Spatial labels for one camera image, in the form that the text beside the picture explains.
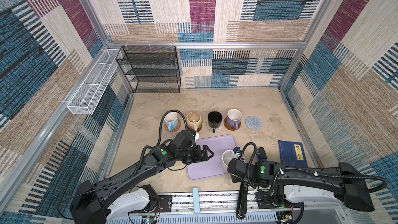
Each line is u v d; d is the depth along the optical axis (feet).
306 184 1.56
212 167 2.79
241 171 1.86
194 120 3.26
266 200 2.44
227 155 2.66
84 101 3.01
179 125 3.34
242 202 2.32
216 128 3.14
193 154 2.13
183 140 1.86
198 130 3.21
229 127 3.23
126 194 1.84
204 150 2.17
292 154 2.86
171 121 3.00
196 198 2.36
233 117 3.35
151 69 3.59
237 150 2.38
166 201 2.45
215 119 2.99
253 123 3.34
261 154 2.77
